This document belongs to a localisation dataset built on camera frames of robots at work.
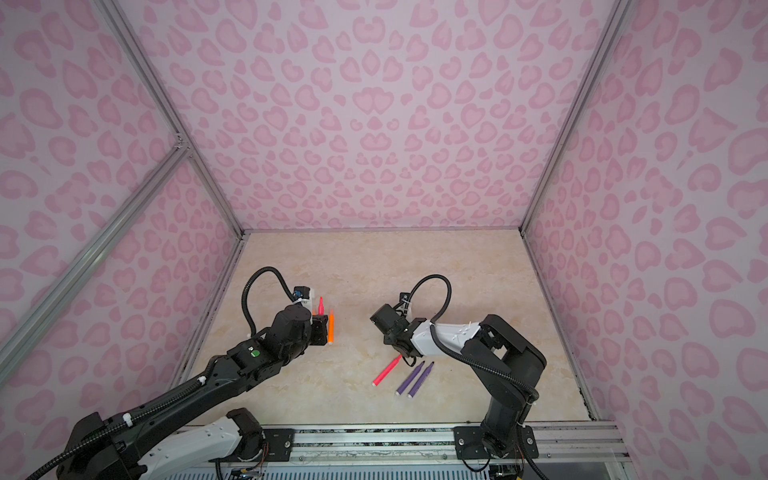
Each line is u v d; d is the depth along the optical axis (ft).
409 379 2.74
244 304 1.89
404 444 2.46
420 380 2.75
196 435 1.85
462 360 1.50
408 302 2.68
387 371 2.79
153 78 2.58
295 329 1.98
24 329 1.71
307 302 2.34
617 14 2.28
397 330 2.31
